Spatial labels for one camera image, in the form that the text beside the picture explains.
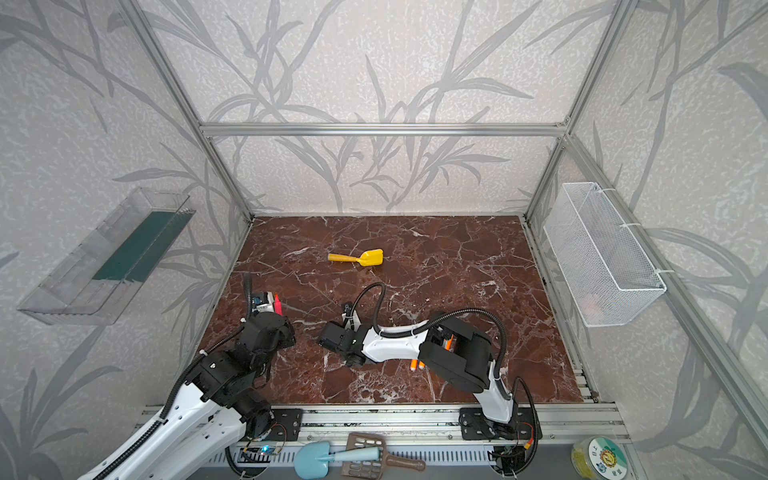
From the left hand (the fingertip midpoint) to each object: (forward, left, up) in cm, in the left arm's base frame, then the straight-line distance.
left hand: (293, 311), depth 79 cm
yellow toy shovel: (+28, -16, -15) cm, 35 cm away
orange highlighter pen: (-10, -35, -12) cm, 38 cm away
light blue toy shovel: (-32, -8, -13) cm, 35 cm away
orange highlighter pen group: (-10, -33, -12) cm, 36 cm away
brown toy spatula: (-33, -23, -13) cm, 42 cm away
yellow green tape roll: (-31, -72, -4) cm, 78 cm away
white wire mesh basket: (-1, -71, +22) cm, 75 cm away
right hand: (0, -14, -14) cm, 20 cm away
